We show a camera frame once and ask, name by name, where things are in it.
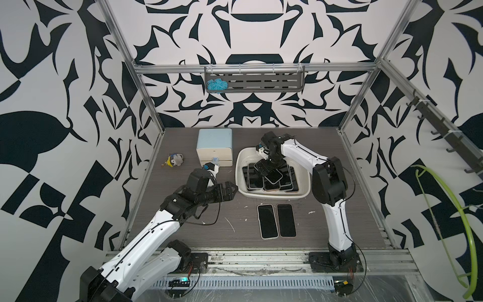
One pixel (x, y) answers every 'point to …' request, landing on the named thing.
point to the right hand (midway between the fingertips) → (265, 166)
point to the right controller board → (343, 287)
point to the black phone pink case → (268, 170)
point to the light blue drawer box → (215, 145)
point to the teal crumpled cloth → (217, 84)
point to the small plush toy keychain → (175, 159)
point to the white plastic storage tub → (248, 155)
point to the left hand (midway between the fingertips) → (226, 185)
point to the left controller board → (178, 283)
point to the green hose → (459, 276)
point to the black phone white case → (286, 221)
